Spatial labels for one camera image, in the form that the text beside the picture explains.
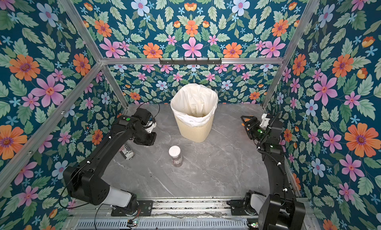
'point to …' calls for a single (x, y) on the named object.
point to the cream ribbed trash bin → (195, 129)
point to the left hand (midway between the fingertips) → (155, 142)
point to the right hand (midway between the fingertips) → (247, 118)
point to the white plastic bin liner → (194, 104)
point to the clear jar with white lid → (174, 151)
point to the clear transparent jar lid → (228, 148)
